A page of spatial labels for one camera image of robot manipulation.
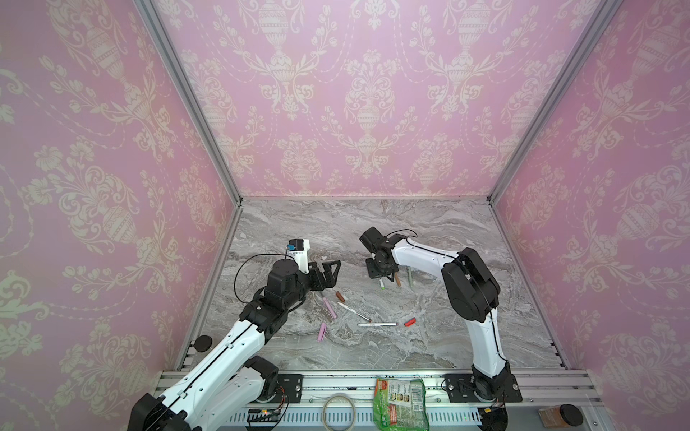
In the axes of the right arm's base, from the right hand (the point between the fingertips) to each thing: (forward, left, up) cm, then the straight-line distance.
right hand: (377, 271), depth 98 cm
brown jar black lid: (-46, -38, +7) cm, 60 cm away
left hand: (-8, +15, +19) cm, 26 cm away
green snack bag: (-41, -1, +2) cm, 41 cm away
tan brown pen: (-4, -7, 0) cm, 8 cm away
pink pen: (-16, +16, 0) cm, 22 cm away
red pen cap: (-19, -8, -1) cm, 21 cm away
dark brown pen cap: (-9, +14, 0) cm, 17 cm away
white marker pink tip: (-19, +2, 0) cm, 19 cm away
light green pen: (-3, -11, +1) cm, 12 cm away
